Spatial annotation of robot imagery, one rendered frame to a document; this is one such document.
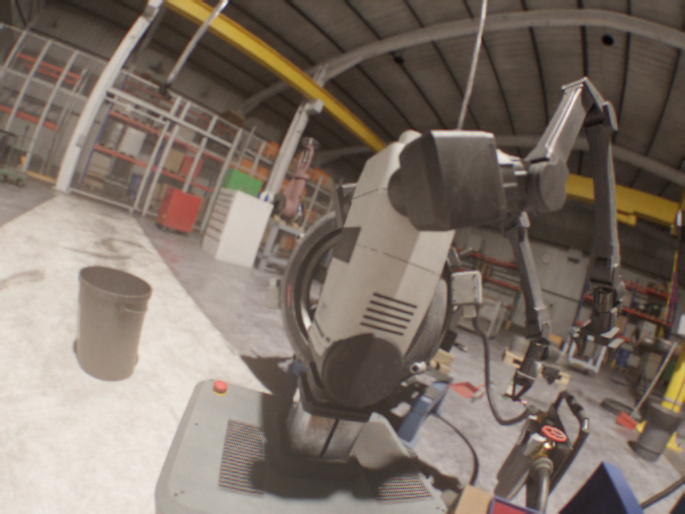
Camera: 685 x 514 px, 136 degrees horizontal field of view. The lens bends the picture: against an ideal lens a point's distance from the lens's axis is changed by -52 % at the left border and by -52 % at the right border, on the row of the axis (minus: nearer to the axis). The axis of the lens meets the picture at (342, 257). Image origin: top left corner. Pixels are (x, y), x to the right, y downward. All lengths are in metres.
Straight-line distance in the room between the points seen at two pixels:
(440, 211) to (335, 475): 0.57
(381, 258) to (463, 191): 0.19
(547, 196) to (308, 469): 0.67
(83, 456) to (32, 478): 0.18
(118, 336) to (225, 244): 3.83
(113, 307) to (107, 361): 0.22
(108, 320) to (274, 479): 0.75
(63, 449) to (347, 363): 0.83
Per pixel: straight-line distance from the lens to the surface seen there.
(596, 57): 10.37
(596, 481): 0.50
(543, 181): 0.47
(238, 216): 4.80
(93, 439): 1.01
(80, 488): 0.90
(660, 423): 2.98
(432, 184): 0.35
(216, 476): 0.62
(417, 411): 1.39
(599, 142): 0.79
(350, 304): 0.49
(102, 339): 1.14
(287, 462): 0.65
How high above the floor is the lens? 0.73
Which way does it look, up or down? level
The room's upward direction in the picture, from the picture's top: 19 degrees clockwise
